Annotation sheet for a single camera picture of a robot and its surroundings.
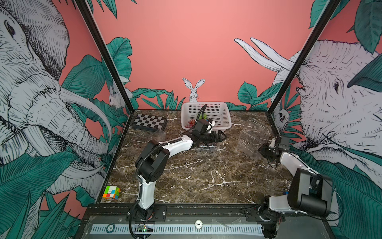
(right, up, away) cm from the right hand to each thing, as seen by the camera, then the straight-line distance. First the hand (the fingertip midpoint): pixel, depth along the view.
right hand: (259, 145), depth 92 cm
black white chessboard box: (-74, +15, +16) cm, 77 cm away
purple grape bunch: (-33, 0, +1) cm, 33 cm away
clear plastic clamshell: (+2, +5, +14) cm, 15 cm away
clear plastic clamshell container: (-38, -2, +1) cm, 39 cm away
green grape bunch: (-33, +20, +22) cm, 44 cm away
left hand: (-23, +6, -5) cm, 25 cm away
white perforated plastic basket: (-21, +23, +26) cm, 41 cm away
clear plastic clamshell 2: (-67, +6, +11) cm, 68 cm away
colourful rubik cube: (-84, -22, -16) cm, 88 cm away
